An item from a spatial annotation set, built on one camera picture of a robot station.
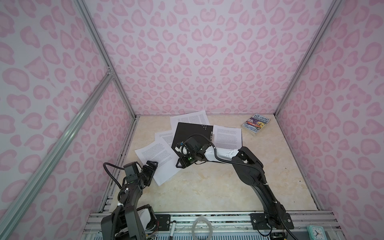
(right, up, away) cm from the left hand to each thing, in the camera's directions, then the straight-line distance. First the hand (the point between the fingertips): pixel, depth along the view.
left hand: (156, 167), depth 88 cm
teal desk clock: (+79, -25, -19) cm, 85 cm away
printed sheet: (+3, +17, +20) cm, 27 cm away
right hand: (+14, +1, +3) cm, 14 cm away
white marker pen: (+13, -24, -17) cm, 32 cm away
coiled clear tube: (+23, -22, -19) cm, 37 cm away
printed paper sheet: (+45, +16, +19) cm, 52 cm away
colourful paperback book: (+67, +26, +23) cm, 76 cm away
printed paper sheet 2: (+24, +31, +30) cm, 49 cm away
